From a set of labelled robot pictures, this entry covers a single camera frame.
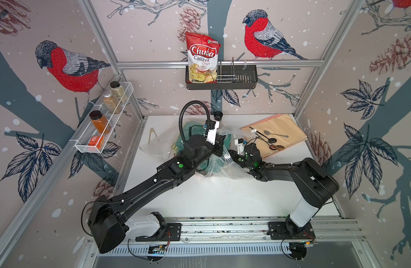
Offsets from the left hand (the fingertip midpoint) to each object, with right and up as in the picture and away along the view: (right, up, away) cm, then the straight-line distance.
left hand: (229, 132), depth 68 cm
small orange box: (-52, -4, -4) cm, 52 cm away
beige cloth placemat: (+44, +5, +47) cm, 65 cm away
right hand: (-2, -13, +21) cm, 24 cm away
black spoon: (+32, -6, +39) cm, 51 cm away
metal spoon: (+31, -1, +42) cm, 52 cm away
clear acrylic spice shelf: (-60, -3, -2) cm, 60 cm away
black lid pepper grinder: (-3, +10, +39) cm, 40 cm away
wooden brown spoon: (+35, -10, +33) cm, 49 cm away
